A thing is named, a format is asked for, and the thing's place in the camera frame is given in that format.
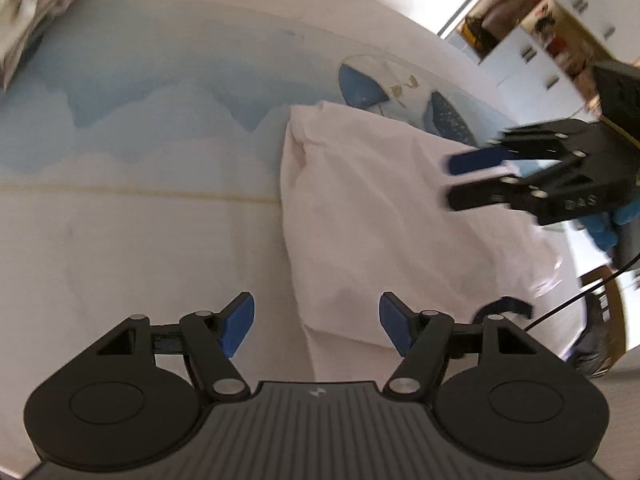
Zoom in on black cable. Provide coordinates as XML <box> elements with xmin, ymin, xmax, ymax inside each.
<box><xmin>524</xmin><ymin>253</ymin><xmax>640</xmax><ymax>334</ymax></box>

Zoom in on white kitchen cabinets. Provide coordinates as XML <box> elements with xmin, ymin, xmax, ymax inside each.
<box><xmin>439</xmin><ymin>0</ymin><xmax>639</xmax><ymax>122</ymax></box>

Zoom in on wooden chair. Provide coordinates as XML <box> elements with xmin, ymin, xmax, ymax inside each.
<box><xmin>567</xmin><ymin>266</ymin><xmax>628</xmax><ymax>378</ymax></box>

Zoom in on black camera box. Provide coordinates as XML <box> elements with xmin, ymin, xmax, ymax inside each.
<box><xmin>592</xmin><ymin>60</ymin><xmax>640</xmax><ymax>136</ymax></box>

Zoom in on white t-shirt navy collar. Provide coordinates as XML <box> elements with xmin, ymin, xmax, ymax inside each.
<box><xmin>280</xmin><ymin>102</ymin><xmax>562</xmax><ymax>382</ymax></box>

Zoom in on blue gloved right hand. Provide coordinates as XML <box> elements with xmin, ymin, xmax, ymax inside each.
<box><xmin>579</xmin><ymin>198</ymin><xmax>639</xmax><ymax>252</ymax></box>

